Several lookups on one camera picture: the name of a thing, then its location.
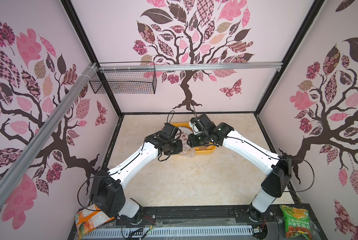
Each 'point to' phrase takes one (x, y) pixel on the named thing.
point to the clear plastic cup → (188, 151)
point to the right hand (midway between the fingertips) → (188, 140)
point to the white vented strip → (173, 233)
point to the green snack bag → (296, 222)
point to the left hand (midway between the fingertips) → (181, 151)
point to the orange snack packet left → (89, 219)
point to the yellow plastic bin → (201, 150)
